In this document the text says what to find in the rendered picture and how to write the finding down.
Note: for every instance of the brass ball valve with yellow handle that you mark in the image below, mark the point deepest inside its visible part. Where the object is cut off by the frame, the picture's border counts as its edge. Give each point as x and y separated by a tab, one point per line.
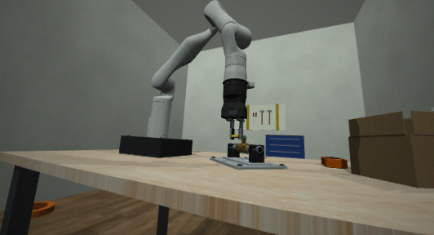
256	153

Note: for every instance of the orange digital multimeter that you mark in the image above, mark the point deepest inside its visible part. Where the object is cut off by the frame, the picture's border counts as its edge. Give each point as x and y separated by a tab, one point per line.
327	162

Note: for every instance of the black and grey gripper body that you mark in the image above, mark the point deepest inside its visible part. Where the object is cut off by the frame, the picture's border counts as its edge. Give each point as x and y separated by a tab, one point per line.
235	81

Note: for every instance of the brown cardboard box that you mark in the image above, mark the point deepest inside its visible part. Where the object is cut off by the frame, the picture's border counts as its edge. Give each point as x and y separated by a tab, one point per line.
390	148

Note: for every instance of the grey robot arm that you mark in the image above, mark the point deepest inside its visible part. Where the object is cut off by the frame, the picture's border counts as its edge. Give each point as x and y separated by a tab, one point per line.
234	39

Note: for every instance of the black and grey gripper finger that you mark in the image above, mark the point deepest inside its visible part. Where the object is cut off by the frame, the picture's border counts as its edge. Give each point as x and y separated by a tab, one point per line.
232	130
240	133

